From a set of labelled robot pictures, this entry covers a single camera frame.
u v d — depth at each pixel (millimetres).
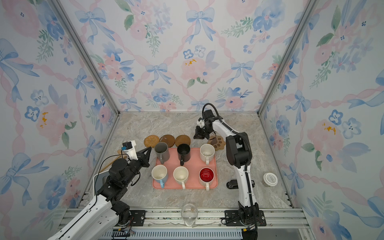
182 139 1038
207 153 952
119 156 641
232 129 645
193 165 924
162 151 897
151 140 1034
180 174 858
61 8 700
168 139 1036
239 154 606
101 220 577
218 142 1032
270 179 804
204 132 902
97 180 802
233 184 818
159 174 862
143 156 667
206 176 862
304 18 719
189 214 763
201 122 977
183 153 913
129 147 643
